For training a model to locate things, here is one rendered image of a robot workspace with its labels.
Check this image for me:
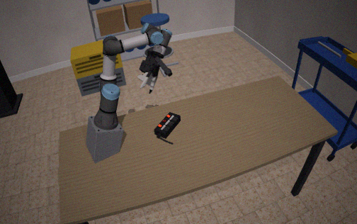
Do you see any black power strip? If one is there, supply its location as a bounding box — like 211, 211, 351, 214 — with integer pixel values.
154, 112, 181, 144

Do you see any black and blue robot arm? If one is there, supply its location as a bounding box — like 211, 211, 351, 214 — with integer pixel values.
94, 23, 172, 130

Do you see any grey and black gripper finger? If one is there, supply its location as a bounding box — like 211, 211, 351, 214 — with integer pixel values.
137, 66, 155, 88
147, 75, 158, 93

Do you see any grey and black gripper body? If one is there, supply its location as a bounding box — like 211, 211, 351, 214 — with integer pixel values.
140, 51, 164, 77

